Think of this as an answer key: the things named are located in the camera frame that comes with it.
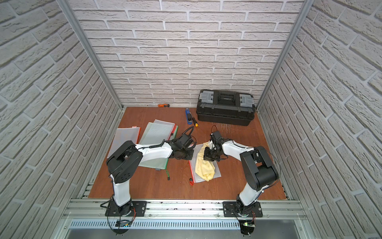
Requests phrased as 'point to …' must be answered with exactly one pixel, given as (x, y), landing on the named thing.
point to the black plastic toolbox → (225, 107)
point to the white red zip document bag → (196, 177)
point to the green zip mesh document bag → (157, 163)
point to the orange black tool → (163, 105)
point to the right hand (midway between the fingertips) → (206, 158)
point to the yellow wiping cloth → (204, 168)
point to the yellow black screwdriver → (195, 122)
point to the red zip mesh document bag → (123, 135)
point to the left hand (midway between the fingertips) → (194, 154)
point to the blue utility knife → (188, 117)
